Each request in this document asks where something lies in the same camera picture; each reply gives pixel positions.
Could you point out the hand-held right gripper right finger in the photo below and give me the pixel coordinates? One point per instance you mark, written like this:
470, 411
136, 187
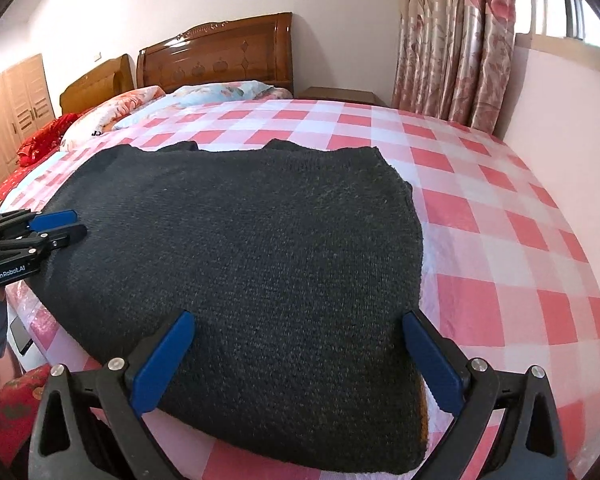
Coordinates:
432, 360

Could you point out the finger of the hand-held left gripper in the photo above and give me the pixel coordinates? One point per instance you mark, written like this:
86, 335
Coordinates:
55, 217
65, 234

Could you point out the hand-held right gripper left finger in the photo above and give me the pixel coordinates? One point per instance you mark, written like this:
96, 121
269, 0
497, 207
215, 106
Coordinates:
162, 360

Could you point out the dark striped knit sweater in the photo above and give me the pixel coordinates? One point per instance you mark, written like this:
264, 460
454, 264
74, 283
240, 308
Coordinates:
230, 260

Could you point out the red quilt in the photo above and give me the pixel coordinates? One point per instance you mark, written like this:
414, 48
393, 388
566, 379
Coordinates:
50, 135

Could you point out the light wooden wardrobe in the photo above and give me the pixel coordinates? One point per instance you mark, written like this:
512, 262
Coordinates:
15, 105

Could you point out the pink floral pillow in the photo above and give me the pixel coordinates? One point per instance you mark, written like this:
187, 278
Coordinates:
125, 105

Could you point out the small wooden headboard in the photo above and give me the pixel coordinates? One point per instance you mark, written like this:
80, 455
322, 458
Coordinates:
97, 85

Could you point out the pink checkered tablecloth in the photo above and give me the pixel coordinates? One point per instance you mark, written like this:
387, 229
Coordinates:
480, 210

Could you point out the light blue floral pillow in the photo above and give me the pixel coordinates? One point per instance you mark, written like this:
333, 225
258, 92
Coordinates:
215, 91

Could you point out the large carved wooden headboard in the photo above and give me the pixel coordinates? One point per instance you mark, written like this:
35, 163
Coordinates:
220, 50

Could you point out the wooden nightstand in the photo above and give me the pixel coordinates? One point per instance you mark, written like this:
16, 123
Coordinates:
340, 95

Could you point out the pink floral curtain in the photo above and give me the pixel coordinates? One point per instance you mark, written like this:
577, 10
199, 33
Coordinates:
450, 45

